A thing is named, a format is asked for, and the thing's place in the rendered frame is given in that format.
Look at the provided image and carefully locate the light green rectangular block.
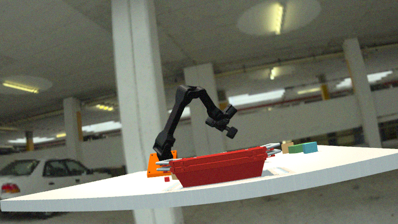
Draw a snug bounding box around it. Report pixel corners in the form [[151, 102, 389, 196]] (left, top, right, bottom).
[[288, 144, 303, 154]]

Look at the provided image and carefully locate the blue block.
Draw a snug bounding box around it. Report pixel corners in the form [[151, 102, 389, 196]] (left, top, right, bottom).
[[302, 142, 318, 154]]

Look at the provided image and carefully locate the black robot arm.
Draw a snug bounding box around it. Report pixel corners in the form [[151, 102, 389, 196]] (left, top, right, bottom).
[[153, 84, 237, 161]]

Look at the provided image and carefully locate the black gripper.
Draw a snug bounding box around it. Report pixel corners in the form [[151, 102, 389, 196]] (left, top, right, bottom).
[[205, 116, 238, 139]]

